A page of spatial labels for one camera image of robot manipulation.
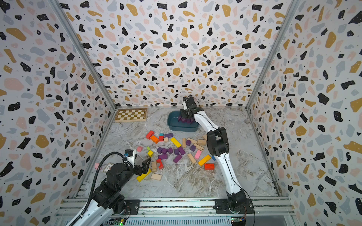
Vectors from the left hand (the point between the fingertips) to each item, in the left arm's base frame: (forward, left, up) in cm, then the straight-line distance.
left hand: (145, 157), depth 79 cm
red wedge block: (-1, -37, -12) cm, 39 cm away
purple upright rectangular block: (+10, -20, -12) cm, 25 cm away
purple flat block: (+23, -10, -13) cm, 28 cm away
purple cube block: (+11, -27, -11) cm, 32 cm away
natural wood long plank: (+4, -26, -12) cm, 29 cm away
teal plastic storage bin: (+32, -13, -12) cm, 37 cm away
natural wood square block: (-7, -5, -12) cm, 15 cm away
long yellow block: (+17, -16, -12) cm, 26 cm away
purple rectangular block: (+5, -17, -13) cm, 22 cm away
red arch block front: (-1, -7, -11) cm, 14 cm away
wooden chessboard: (+41, +20, -10) cm, 47 cm away
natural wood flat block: (+16, -34, -11) cm, 39 cm away
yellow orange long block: (+3, -35, -13) cm, 37 cm away
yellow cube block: (+7, +1, -11) cm, 13 cm away
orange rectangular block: (+18, -1, -10) cm, 21 cm away
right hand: (+38, -21, -4) cm, 44 cm away
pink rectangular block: (+7, -31, -12) cm, 34 cm away
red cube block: (+19, -5, -11) cm, 23 cm away
